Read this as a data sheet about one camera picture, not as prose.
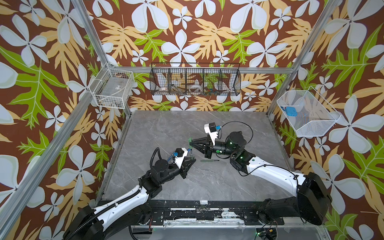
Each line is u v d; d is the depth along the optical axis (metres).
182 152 0.64
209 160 0.94
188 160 0.70
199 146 0.66
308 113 0.82
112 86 0.86
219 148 0.62
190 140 0.65
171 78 0.98
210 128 0.59
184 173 0.66
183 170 0.65
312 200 0.41
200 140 0.64
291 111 0.86
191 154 0.69
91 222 0.41
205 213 0.77
